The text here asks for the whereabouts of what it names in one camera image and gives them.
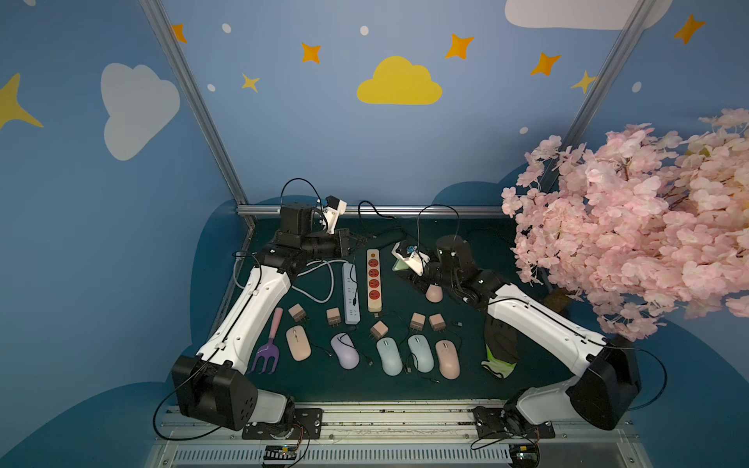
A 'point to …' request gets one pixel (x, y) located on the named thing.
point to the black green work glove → (501, 347)
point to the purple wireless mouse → (343, 345)
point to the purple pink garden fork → (269, 351)
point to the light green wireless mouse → (390, 355)
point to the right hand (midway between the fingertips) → (406, 259)
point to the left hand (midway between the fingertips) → (366, 237)
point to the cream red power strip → (374, 294)
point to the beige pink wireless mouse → (298, 343)
